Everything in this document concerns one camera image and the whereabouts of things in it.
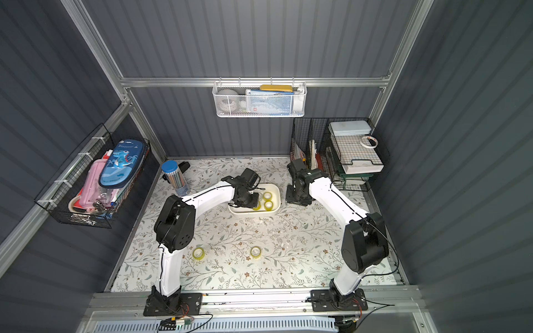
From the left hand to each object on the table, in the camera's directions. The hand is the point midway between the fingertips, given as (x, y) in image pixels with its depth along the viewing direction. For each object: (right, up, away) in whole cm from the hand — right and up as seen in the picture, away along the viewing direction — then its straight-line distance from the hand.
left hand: (256, 204), depth 96 cm
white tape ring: (+52, +27, +2) cm, 59 cm away
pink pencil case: (-52, +9, -28) cm, 60 cm away
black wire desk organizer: (+30, +33, +20) cm, 49 cm away
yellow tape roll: (-22, -21, -11) cm, 32 cm away
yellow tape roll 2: (0, -18, -10) cm, 21 cm away
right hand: (+18, +4, -9) cm, 20 cm away
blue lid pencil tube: (-37, +16, -6) cm, 41 cm away
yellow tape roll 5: (+1, +1, -9) cm, 9 cm away
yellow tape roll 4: (+6, -1, +4) cm, 7 cm away
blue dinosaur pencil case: (-44, +17, -26) cm, 54 cm away
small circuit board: (-29, -39, -23) cm, 54 cm away
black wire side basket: (-57, +7, -34) cm, 66 cm away
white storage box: (-4, -3, -4) cm, 7 cm away
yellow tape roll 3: (+5, +3, +7) cm, 9 cm away
